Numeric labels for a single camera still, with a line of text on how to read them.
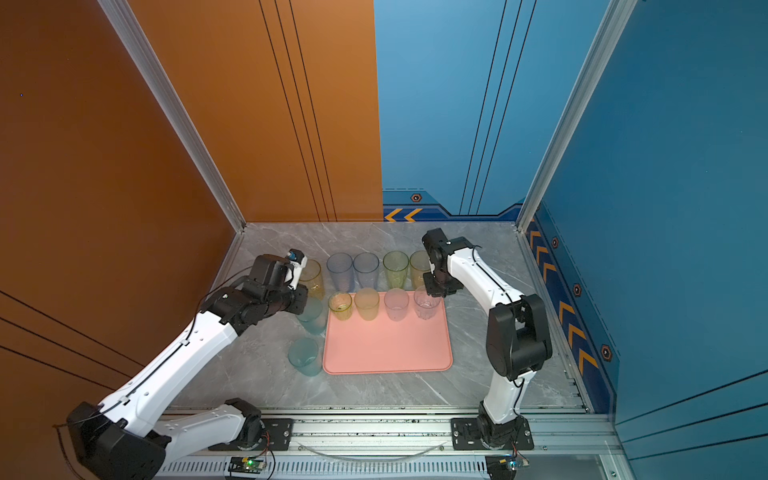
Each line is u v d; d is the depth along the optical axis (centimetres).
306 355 84
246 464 71
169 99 84
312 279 88
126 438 37
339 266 92
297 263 69
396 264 97
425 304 96
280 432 74
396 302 88
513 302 49
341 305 94
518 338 47
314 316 82
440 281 74
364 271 91
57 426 39
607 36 73
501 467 70
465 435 73
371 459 70
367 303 87
